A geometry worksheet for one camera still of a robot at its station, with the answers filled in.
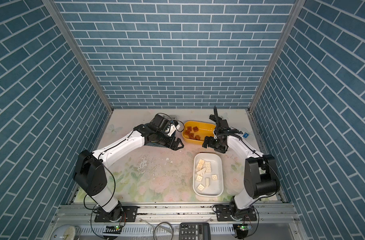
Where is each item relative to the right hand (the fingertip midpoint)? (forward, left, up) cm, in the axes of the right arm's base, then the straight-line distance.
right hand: (208, 145), depth 90 cm
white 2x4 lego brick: (-11, 0, -7) cm, 13 cm away
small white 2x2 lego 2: (-18, +5, -7) cm, 20 cm away
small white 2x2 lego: (-17, -4, -8) cm, 19 cm away
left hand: (-5, +17, +7) cm, 19 cm away
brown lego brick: (+17, +9, -6) cm, 20 cm away
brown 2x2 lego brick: (+11, +11, -7) cm, 17 cm away
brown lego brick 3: (+9, +7, -6) cm, 13 cm away
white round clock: (-48, +61, +1) cm, 78 cm away
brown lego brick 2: (+13, +14, -6) cm, 20 cm away
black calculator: (-43, +5, -6) cm, 44 cm away
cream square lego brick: (-20, 0, -7) cm, 21 cm away
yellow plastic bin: (+15, +9, -8) cm, 19 cm away
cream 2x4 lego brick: (-9, +4, -8) cm, 13 cm away
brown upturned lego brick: (+18, +13, -8) cm, 24 cm away
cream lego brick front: (-23, +4, -9) cm, 25 cm away
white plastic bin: (-16, 0, -8) cm, 18 cm away
